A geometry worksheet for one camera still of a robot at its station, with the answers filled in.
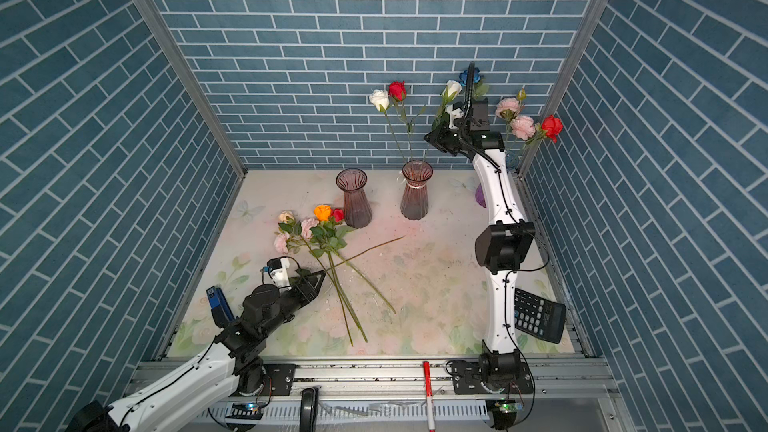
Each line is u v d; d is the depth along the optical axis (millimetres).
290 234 963
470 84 788
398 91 866
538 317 825
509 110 941
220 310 808
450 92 865
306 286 742
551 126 883
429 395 710
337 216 1021
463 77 893
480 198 1107
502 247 589
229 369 572
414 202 1021
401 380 753
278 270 748
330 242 959
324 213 1027
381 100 805
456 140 784
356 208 1075
